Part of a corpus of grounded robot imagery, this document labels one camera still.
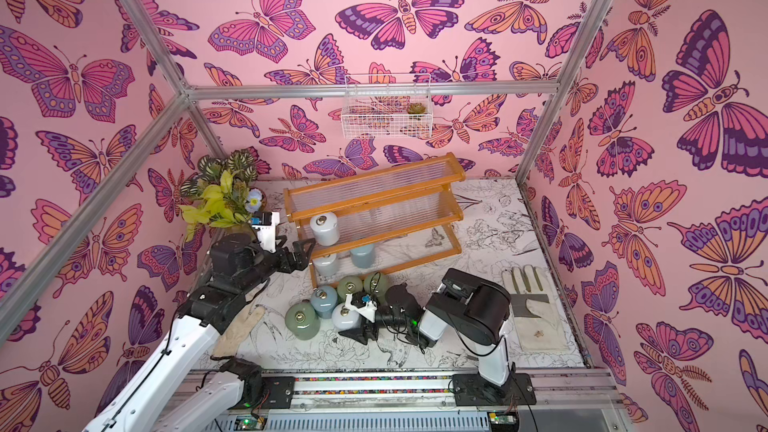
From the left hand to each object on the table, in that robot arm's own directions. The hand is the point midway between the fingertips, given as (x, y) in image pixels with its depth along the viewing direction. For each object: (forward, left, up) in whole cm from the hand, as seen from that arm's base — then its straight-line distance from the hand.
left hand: (303, 236), depth 75 cm
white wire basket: (+44, -23, +10) cm, 50 cm away
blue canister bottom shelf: (+5, -14, -19) cm, 24 cm away
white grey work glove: (-11, -63, -22) cm, 68 cm away
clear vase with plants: (+14, +26, +1) cm, 29 cm away
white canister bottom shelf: (+1, -3, -16) cm, 17 cm away
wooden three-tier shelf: (+25, -21, -24) cm, 41 cm away
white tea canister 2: (+4, -5, -3) cm, 7 cm away
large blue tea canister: (-10, -4, -17) cm, 20 cm away
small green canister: (-6, -10, -16) cm, 20 cm away
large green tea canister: (-16, 0, -15) cm, 22 cm away
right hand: (-12, -9, -20) cm, 25 cm away
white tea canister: (-14, -10, -16) cm, 24 cm away
